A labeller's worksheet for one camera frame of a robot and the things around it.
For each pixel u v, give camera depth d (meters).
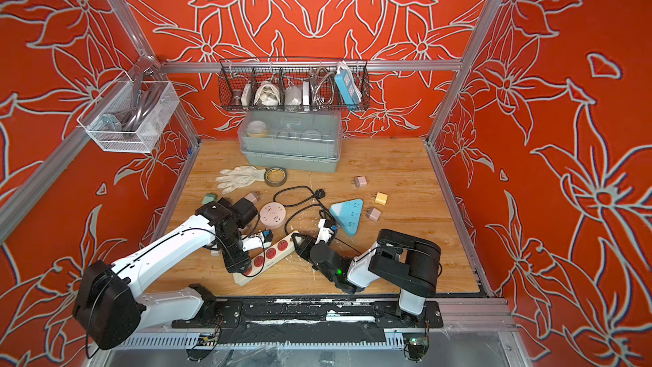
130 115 0.78
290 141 0.96
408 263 0.46
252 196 0.98
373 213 0.92
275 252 0.80
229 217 0.58
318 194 0.98
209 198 0.98
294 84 0.98
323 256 0.64
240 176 1.07
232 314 0.73
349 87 0.88
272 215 0.92
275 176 1.06
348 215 0.90
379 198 0.97
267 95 0.90
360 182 1.01
